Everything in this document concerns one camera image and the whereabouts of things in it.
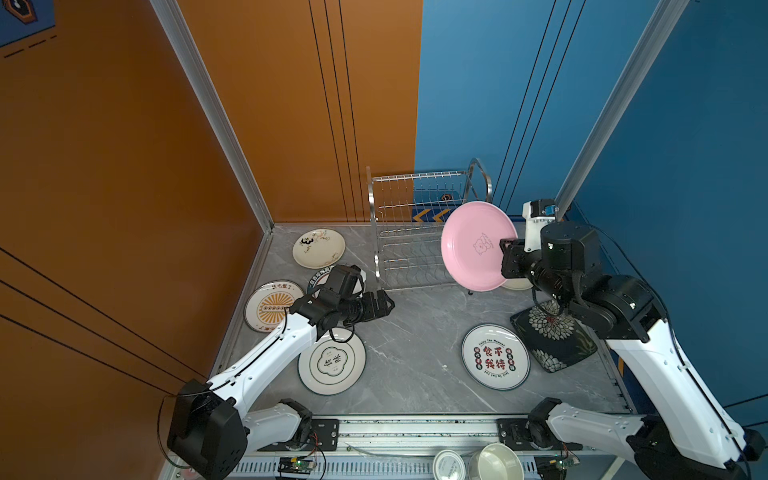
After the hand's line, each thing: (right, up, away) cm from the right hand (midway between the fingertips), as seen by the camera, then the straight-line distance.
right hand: (499, 242), depth 62 cm
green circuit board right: (+18, -52, +8) cm, 55 cm away
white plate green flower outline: (-39, -34, +23) cm, 57 cm away
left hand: (-25, -16, +18) cm, 35 cm away
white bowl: (+1, -50, +6) cm, 51 cm away
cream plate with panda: (-51, -1, +51) cm, 72 cm away
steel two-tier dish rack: (-16, +13, +62) cm, 65 cm away
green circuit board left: (-45, -53, +9) cm, 70 cm away
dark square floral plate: (+26, -28, +28) cm, 48 cm away
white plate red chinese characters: (+8, -32, +24) cm, 41 cm away
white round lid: (-10, -48, +3) cm, 50 cm away
